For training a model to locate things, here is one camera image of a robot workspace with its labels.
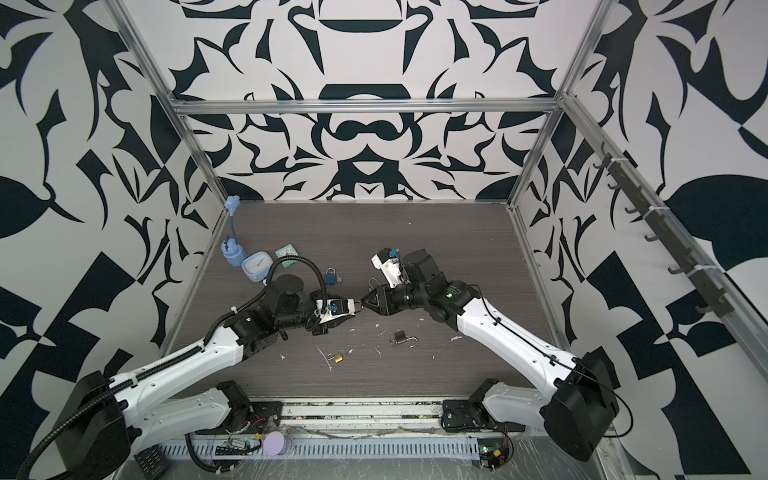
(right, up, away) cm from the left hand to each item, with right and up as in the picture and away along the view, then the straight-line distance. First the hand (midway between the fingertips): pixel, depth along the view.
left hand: (350, 296), depth 76 cm
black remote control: (-43, -35, -9) cm, 56 cm away
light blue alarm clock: (-33, +5, +23) cm, 41 cm away
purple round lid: (-14, -28, -12) cm, 34 cm away
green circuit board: (+34, -35, -5) cm, 49 cm away
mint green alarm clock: (-25, +10, +27) cm, 38 cm away
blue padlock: (-9, +1, +24) cm, 26 cm away
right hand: (+4, 0, -4) cm, 6 cm away
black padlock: (+13, -14, +11) cm, 22 cm away
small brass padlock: (-4, -18, +7) cm, 20 cm away
